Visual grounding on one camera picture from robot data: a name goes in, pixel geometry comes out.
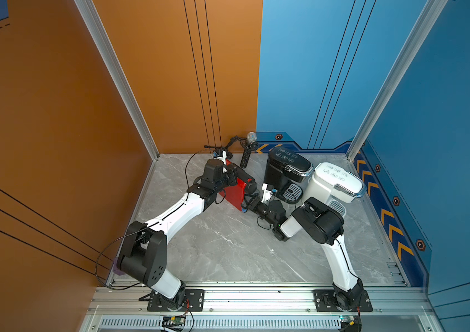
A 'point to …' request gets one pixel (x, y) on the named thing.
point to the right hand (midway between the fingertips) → (242, 196)
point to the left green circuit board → (175, 322)
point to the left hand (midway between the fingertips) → (237, 168)
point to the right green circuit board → (350, 323)
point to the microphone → (248, 144)
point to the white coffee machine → (334, 186)
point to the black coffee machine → (285, 171)
